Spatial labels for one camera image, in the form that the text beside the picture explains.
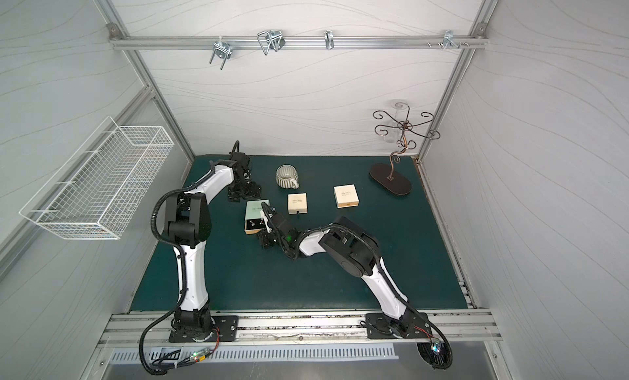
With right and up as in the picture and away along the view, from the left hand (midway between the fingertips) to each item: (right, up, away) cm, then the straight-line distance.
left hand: (252, 197), depth 101 cm
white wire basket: (-35, +4, -33) cm, 48 cm away
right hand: (+4, -13, -9) cm, 16 cm away
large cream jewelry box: (+40, +1, +2) cm, 40 cm away
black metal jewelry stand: (+57, +11, +13) cm, 60 cm away
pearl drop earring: (+2, -10, -6) cm, 12 cm away
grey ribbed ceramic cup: (+13, +9, +9) cm, 19 cm away
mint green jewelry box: (+3, -9, -6) cm, 11 cm away
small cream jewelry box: (+19, -2, 0) cm, 19 cm away
